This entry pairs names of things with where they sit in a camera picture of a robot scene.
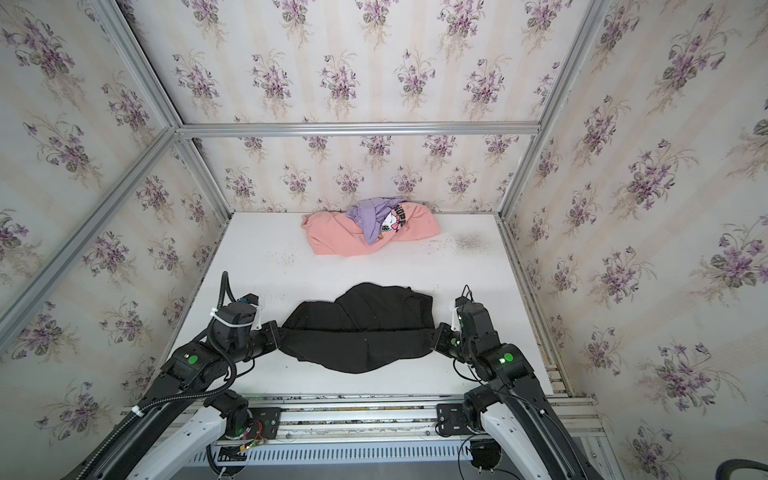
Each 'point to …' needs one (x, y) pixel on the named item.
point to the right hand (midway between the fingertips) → (425, 338)
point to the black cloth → (364, 325)
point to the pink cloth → (333, 235)
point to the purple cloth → (370, 214)
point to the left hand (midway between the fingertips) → (286, 328)
